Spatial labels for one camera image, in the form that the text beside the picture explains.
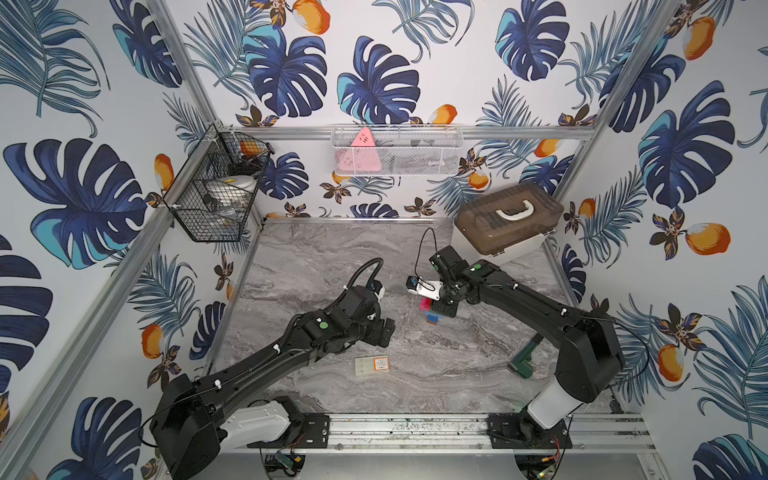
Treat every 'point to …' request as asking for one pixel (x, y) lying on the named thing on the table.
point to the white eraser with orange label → (371, 364)
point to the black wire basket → (211, 197)
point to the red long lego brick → (429, 301)
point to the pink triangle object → (362, 156)
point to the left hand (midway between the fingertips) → (382, 319)
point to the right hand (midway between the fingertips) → (439, 296)
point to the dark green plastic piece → (522, 362)
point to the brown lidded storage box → (505, 220)
